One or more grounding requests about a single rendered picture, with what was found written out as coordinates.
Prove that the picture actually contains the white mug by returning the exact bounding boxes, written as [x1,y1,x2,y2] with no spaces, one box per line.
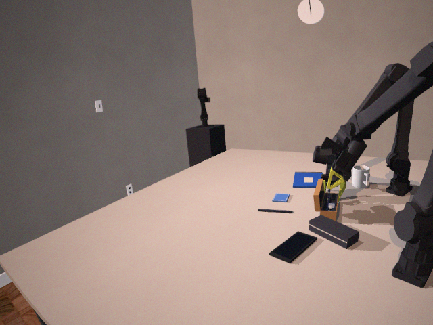
[352,165,370,188]

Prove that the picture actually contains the dark blue glasses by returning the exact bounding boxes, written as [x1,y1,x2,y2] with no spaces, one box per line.
[325,196,335,211]

